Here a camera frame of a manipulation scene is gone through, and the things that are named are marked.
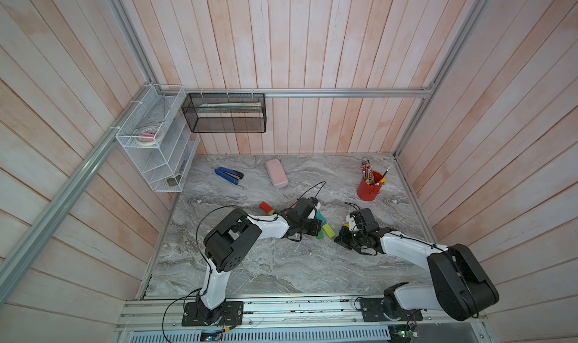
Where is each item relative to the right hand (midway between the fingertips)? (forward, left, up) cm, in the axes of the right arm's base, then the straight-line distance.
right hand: (333, 237), depth 91 cm
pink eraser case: (+32, +25, +2) cm, 40 cm away
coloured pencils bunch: (+24, -14, +17) cm, 33 cm away
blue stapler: (+31, +48, +2) cm, 57 cm away
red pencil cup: (+18, -16, +7) cm, 25 cm away
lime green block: (+10, +26, +2) cm, 28 cm away
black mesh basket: (+48, +48, +27) cm, 73 cm away
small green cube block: (+1, +5, +1) cm, 6 cm away
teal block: (+9, +4, 0) cm, 10 cm away
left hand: (+2, +5, +1) cm, 6 cm away
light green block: (+3, +2, 0) cm, 3 cm away
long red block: (+14, +30, 0) cm, 33 cm away
